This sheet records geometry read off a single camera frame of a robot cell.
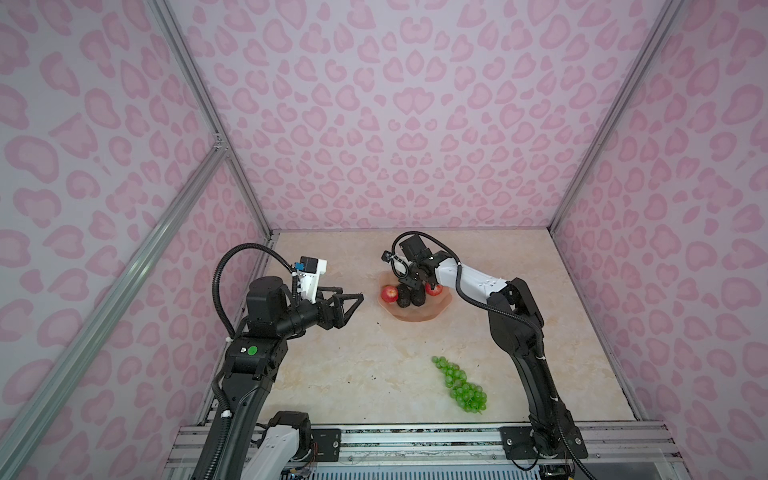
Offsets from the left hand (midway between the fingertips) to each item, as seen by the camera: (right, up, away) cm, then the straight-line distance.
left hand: (351, 291), depth 67 cm
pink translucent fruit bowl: (+22, -9, +29) cm, 37 cm away
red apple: (+8, -4, +26) cm, 28 cm away
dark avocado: (+17, -5, +29) cm, 34 cm away
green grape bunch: (+29, -28, +10) cm, 41 cm away
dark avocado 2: (+12, -5, +29) cm, 32 cm away
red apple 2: (+22, -4, +29) cm, 36 cm away
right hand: (+15, +4, +34) cm, 38 cm away
